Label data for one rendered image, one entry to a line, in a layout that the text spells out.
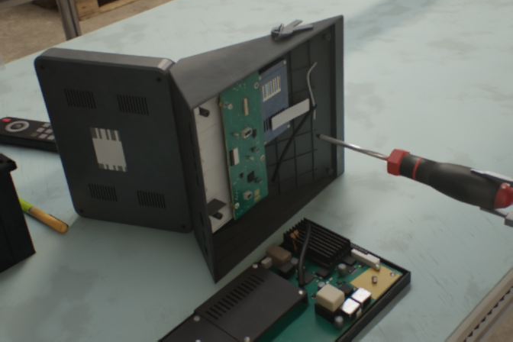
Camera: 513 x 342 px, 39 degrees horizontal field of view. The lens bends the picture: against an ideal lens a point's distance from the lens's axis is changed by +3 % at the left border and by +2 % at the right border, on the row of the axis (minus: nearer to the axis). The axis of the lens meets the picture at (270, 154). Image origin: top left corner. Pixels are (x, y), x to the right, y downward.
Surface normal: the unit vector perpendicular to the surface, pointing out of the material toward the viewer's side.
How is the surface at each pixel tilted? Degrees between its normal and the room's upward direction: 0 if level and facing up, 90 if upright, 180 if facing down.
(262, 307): 0
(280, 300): 0
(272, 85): 90
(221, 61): 0
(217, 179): 90
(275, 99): 90
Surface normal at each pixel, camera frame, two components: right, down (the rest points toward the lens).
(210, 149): 0.79, 0.29
